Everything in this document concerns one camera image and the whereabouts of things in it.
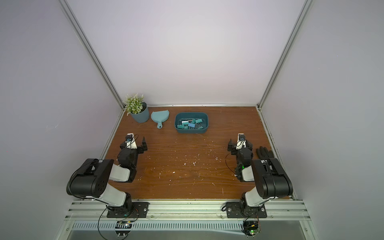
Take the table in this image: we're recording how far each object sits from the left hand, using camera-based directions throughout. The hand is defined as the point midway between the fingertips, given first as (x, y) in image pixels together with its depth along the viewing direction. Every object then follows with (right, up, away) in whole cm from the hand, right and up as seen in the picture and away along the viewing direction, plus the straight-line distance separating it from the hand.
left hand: (137, 137), depth 89 cm
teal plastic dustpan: (+8, +13, +25) cm, 29 cm away
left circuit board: (0, -43, -18) cm, 46 cm away
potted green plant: (-6, +20, +10) cm, 23 cm away
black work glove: (+78, -11, +2) cm, 79 cm away
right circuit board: (+62, -40, -21) cm, 77 cm away
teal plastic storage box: (+33, +8, +19) cm, 39 cm away
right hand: (+64, 0, 0) cm, 64 cm away
